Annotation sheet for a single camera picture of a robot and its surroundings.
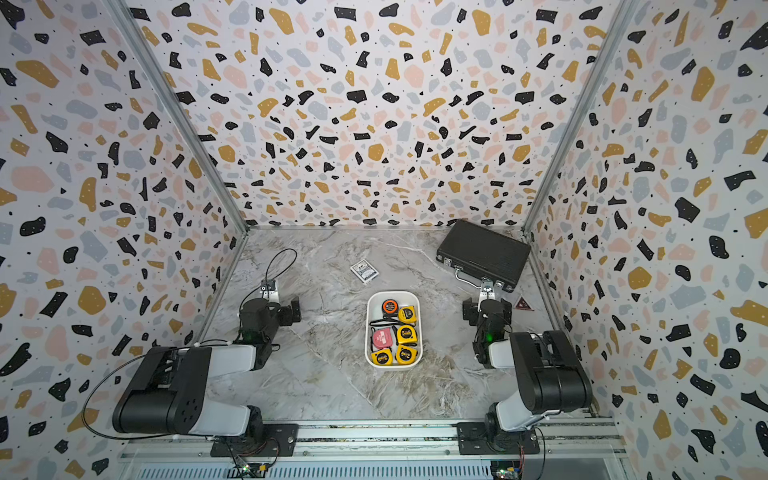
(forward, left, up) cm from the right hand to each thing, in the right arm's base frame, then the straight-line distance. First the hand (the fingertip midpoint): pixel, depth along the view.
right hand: (490, 298), depth 94 cm
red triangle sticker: (+2, -12, -7) cm, 14 cm away
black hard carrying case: (+19, 0, -1) cm, 19 cm away
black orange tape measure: (-3, +32, -2) cm, 32 cm away
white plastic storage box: (-3, +37, 0) cm, 37 cm away
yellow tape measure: (-4, +26, -3) cm, 27 cm away
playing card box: (+13, +42, -3) cm, 44 cm away
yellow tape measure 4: (-18, +26, -3) cm, 32 cm away
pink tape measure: (-12, +34, -4) cm, 36 cm away
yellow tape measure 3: (-18, +33, -3) cm, 38 cm away
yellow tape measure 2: (-11, +26, -3) cm, 29 cm away
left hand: (-3, +65, +3) cm, 65 cm away
